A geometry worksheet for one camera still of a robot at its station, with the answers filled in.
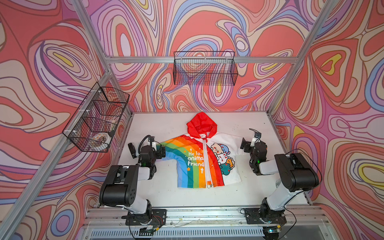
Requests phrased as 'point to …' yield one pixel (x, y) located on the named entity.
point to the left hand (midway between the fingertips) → (157, 145)
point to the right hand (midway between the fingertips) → (250, 141)
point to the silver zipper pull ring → (208, 186)
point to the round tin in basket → (101, 139)
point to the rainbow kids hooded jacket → (204, 157)
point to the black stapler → (132, 150)
